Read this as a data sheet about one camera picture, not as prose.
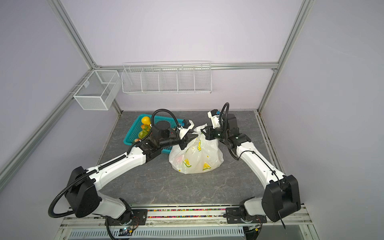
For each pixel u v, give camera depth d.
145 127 1.02
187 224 0.73
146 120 1.02
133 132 0.99
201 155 0.79
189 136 0.67
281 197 0.41
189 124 0.63
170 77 0.97
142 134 0.99
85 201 0.41
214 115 0.71
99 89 1.05
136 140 0.97
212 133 0.70
